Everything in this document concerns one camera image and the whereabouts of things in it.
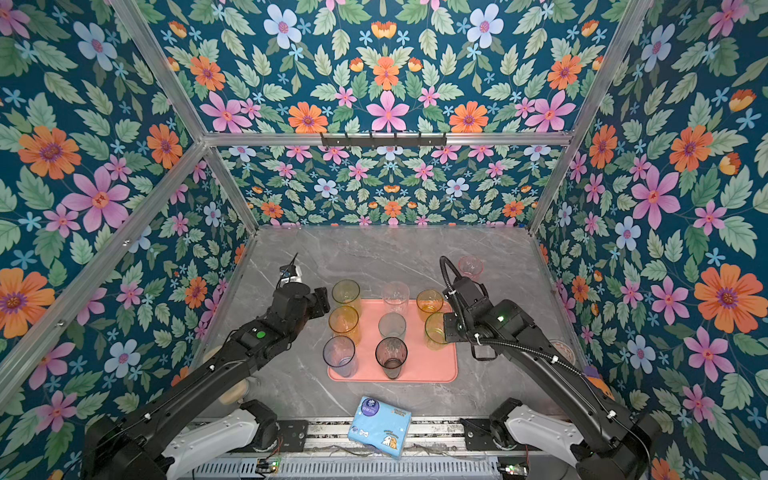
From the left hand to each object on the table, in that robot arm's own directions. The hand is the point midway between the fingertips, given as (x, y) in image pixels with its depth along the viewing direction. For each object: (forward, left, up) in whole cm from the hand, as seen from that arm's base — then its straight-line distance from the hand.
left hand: (321, 286), depth 79 cm
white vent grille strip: (-39, -9, -20) cm, 45 cm away
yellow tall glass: (-6, -5, -9) cm, 12 cm away
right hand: (-12, -33, -3) cm, 36 cm away
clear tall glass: (+4, -20, -14) cm, 25 cm away
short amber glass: (-1, -29, -10) cm, 31 cm away
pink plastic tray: (-17, -26, -17) cm, 36 cm away
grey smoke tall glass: (-18, -18, -4) cm, 26 cm away
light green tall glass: (+2, -5, -7) cm, 9 cm away
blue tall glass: (-15, -4, -9) cm, 18 cm away
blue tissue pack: (-31, -15, -15) cm, 38 cm away
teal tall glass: (-6, -18, -13) cm, 23 cm away
